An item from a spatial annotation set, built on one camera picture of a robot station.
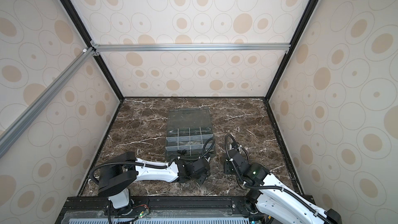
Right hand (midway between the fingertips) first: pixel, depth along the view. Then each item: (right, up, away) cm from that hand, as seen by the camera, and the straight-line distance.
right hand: (227, 162), depth 80 cm
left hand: (-9, -7, +2) cm, 12 cm away
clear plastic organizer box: (-22, +15, +18) cm, 32 cm away
